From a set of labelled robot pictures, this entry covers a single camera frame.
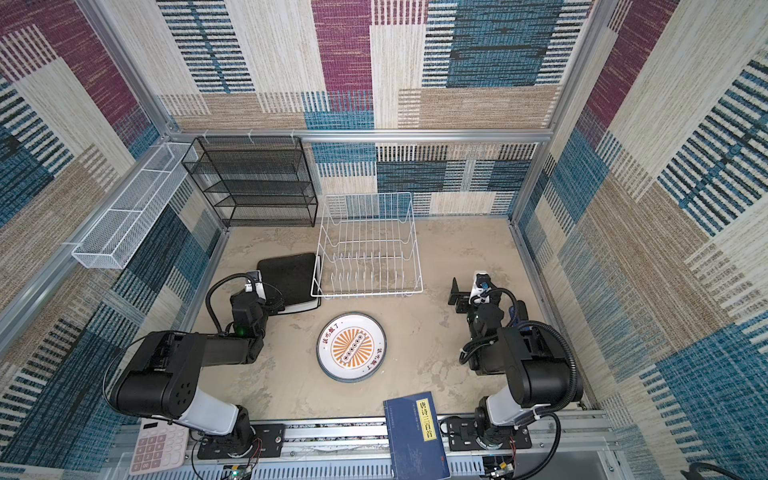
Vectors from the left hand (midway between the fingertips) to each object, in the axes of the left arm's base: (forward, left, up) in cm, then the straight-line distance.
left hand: (260, 284), depth 92 cm
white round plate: (-17, -28, -7) cm, 34 cm away
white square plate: (-5, -13, -6) cm, 15 cm away
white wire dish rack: (+19, -33, -5) cm, 38 cm away
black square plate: (+5, -8, -3) cm, 9 cm away
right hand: (-2, -64, +3) cm, 64 cm away
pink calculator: (-40, +16, -7) cm, 44 cm away
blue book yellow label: (-42, -45, -7) cm, 61 cm away
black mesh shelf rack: (+39, +8, +9) cm, 40 cm away
